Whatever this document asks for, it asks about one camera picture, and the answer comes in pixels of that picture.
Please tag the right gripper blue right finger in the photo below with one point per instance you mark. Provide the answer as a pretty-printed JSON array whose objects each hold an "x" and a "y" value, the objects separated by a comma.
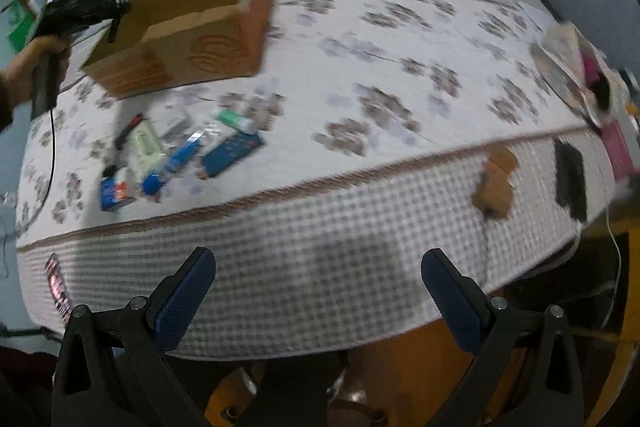
[{"x": 457, "y": 298}]

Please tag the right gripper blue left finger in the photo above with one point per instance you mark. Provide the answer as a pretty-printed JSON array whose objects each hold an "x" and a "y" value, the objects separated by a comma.
[{"x": 178, "y": 297}]

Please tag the blue toothbrush package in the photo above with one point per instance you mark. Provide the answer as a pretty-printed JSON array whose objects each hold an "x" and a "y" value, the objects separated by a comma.
[{"x": 167, "y": 168}]

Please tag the dark blue box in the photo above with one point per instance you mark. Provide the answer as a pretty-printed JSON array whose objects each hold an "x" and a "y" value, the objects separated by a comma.
[{"x": 229, "y": 152}]

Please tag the green white glue stick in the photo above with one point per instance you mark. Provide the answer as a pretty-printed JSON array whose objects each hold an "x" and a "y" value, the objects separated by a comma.
[{"x": 236, "y": 121}]

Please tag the person's left hand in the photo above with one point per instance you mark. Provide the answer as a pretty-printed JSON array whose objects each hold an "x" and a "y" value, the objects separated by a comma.
[{"x": 18, "y": 77}]

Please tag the brown wooden block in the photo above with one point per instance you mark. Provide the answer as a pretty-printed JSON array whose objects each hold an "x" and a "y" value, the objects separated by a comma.
[{"x": 494, "y": 193}]

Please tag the smartphone with lit screen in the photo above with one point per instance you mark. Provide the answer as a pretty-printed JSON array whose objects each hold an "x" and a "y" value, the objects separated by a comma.
[{"x": 58, "y": 288}]

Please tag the small blue box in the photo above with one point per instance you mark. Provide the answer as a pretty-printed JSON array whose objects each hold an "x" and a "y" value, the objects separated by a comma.
[{"x": 114, "y": 193}]

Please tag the black red marker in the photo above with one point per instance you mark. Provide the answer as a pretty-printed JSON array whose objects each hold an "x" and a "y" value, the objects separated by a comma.
[{"x": 122, "y": 137}]

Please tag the brown cardboard box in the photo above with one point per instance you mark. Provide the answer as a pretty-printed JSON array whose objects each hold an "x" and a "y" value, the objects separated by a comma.
[{"x": 162, "y": 44}]

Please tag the white grey case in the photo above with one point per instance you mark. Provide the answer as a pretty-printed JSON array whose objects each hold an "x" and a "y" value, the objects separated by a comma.
[{"x": 171, "y": 122}]

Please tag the black phone on edge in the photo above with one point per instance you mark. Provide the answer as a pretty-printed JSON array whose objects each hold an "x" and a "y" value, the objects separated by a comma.
[{"x": 570, "y": 182}]

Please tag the light green wipes packet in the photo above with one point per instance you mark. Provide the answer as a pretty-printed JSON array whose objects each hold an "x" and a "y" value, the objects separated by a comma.
[{"x": 146, "y": 148}]

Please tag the floral white bed cover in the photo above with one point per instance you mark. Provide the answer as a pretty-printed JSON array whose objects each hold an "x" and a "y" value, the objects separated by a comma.
[{"x": 377, "y": 117}]

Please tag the pink book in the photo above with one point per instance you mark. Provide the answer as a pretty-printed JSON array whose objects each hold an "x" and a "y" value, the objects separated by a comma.
[{"x": 622, "y": 150}]

